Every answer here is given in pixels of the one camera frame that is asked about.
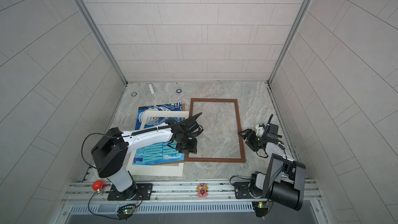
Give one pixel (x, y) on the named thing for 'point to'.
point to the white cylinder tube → (151, 89)
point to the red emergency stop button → (97, 185)
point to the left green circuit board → (125, 212)
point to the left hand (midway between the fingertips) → (199, 152)
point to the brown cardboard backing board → (183, 109)
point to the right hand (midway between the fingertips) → (243, 135)
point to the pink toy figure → (202, 190)
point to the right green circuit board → (261, 210)
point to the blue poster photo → (163, 153)
